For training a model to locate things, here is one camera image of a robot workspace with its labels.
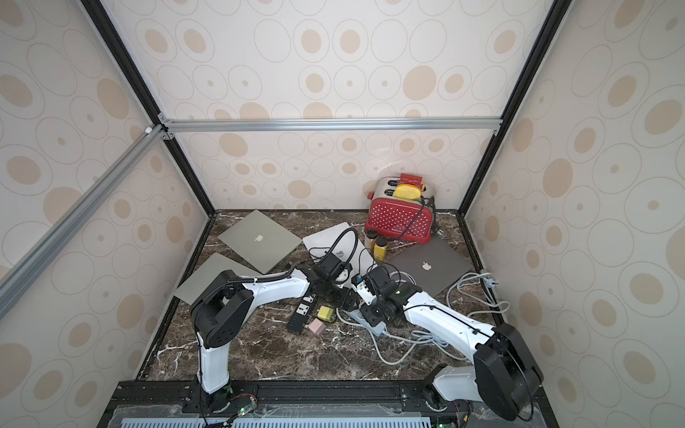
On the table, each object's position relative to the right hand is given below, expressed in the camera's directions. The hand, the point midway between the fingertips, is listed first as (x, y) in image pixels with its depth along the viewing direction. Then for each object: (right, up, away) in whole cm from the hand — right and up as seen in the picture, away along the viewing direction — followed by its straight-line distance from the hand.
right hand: (367, 312), depth 84 cm
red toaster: (+16, +30, +16) cm, 38 cm away
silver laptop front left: (-65, +4, +14) cm, 66 cm away
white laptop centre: (-7, +23, -6) cm, 25 cm away
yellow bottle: (+6, +19, +14) cm, 25 cm away
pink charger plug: (-16, -5, +1) cm, 17 cm away
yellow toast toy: (+16, +41, +16) cm, 47 cm away
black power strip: (-21, -1, +3) cm, 22 cm away
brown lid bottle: (+2, +23, +16) cm, 28 cm away
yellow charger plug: (-14, -1, +4) cm, 14 cm away
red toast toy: (+18, +46, +17) cm, 52 cm away
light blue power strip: (-4, -1, +2) cm, 5 cm away
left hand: (-4, +1, +5) cm, 6 cm away
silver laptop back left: (-42, +22, +25) cm, 54 cm away
